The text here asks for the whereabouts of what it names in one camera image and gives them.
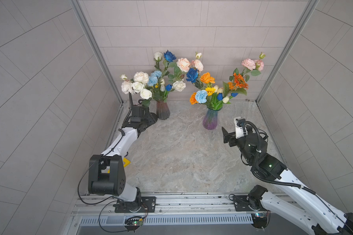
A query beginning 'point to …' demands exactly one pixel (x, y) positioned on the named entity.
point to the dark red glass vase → (163, 110)
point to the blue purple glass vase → (210, 119)
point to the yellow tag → (126, 163)
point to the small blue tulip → (168, 87)
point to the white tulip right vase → (226, 99)
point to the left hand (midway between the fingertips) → (153, 116)
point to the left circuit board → (133, 223)
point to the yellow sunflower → (210, 90)
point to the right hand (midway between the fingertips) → (229, 125)
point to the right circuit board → (260, 220)
